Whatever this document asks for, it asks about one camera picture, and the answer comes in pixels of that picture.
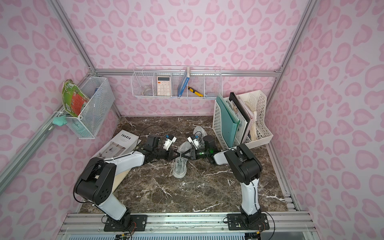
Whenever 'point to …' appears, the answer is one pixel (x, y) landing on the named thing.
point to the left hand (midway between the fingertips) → (179, 152)
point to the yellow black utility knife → (195, 92)
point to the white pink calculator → (163, 88)
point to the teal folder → (230, 120)
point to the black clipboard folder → (243, 108)
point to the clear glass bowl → (148, 91)
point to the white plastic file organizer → (252, 110)
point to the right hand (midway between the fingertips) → (182, 156)
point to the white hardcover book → (124, 143)
